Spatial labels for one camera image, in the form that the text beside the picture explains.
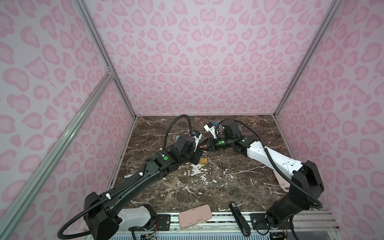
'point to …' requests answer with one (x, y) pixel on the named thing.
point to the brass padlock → (203, 161)
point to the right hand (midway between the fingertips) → (200, 146)
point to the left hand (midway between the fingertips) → (200, 148)
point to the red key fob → (201, 146)
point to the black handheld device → (241, 221)
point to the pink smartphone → (195, 216)
